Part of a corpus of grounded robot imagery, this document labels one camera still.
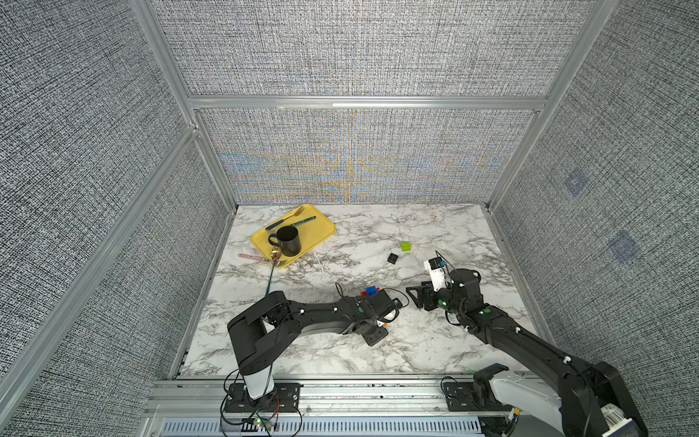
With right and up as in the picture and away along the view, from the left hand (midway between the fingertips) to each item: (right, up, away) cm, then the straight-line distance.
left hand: (380, 328), depth 86 cm
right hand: (+11, +15, -1) cm, 19 cm away
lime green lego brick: (+13, +24, +21) cm, 34 cm away
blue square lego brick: (-3, +12, -2) cm, 13 cm away
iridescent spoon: (-37, +22, +15) cm, 45 cm away
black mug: (-32, +27, +12) cm, 44 cm away
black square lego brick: (+7, +20, +16) cm, 27 cm away
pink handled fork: (-47, +21, +18) cm, 55 cm away
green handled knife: (-28, +35, +28) cm, 53 cm away
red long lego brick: (-5, +12, -4) cm, 13 cm away
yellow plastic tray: (-25, +30, +28) cm, 48 cm away
